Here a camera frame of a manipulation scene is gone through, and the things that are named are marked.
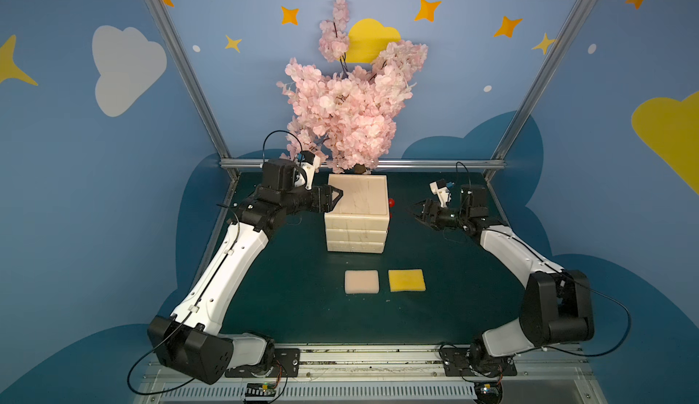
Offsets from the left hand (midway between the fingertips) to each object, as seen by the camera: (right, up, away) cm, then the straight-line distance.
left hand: (332, 188), depth 73 cm
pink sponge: (+9, -31, +16) cm, 35 cm away
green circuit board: (-20, -55, 0) cm, 59 cm away
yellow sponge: (+24, -31, +17) cm, 42 cm away
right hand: (+25, -7, +12) cm, 29 cm away
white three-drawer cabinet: (+8, -10, +9) cm, 15 cm away
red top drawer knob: (+18, -4, +15) cm, 24 cm away
